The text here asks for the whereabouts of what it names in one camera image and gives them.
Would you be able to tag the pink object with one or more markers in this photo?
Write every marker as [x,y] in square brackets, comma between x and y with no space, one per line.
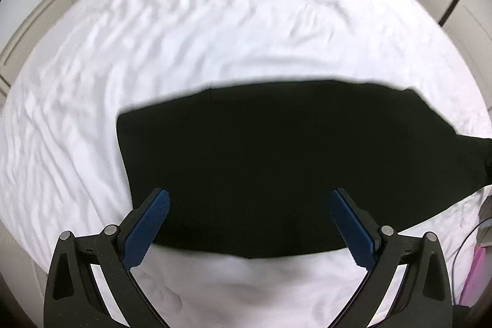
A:
[476,274]

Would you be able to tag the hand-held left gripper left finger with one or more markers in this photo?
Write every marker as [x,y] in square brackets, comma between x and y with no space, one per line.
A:
[148,228]

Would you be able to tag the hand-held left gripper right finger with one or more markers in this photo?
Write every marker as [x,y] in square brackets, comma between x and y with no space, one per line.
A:
[355,232]

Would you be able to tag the black pants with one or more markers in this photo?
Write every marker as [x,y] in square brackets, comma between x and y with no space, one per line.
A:
[269,159]

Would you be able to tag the bed with white duvet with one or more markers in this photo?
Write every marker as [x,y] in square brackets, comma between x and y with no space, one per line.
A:
[192,24]

